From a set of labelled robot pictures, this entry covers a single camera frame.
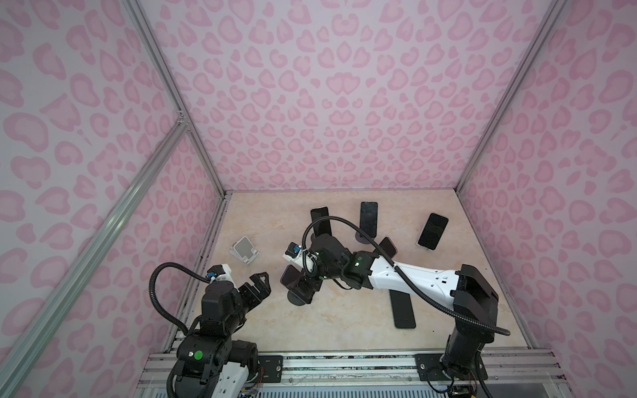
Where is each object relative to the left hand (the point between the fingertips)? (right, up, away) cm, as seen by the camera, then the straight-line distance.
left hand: (258, 278), depth 71 cm
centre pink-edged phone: (+40, +7, +13) cm, 43 cm away
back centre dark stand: (+33, +8, +28) cm, 44 cm away
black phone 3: (+45, -16, +12) cm, 49 cm away
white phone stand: (-12, +5, +21) cm, 25 cm away
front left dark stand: (+9, -10, +12) cm, 18 cm away
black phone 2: (+61, +12, +25) cm, 66 cm away
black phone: (+36, +17, +26) cm, 47 cm away
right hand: (+10, +1, +4) cm, 11 cm away
